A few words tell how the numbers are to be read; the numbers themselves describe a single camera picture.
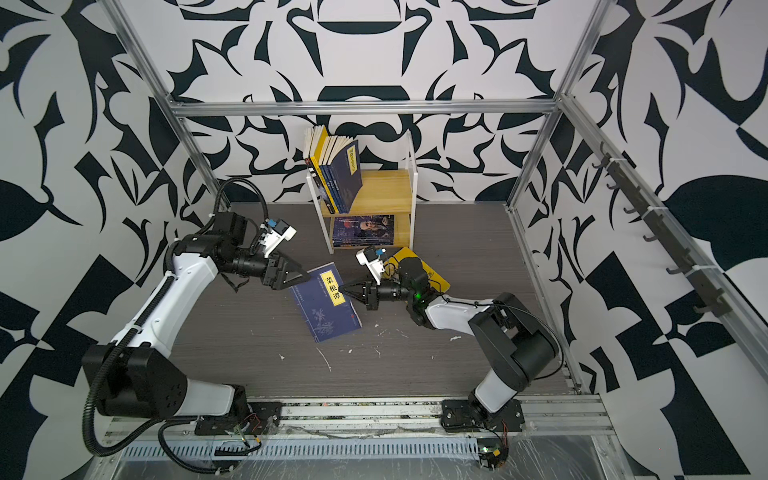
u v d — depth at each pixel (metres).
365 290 0.73
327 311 0.75
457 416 0.74
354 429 0.74
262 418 0.73
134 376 0.40
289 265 0.74
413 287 0.68
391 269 0.72
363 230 1.02
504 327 0.52
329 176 0.79
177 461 0.67
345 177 0.82
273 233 0.67
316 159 0.76
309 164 0.76
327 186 0.82
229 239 0.64
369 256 0.71
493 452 0.71
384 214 1.05
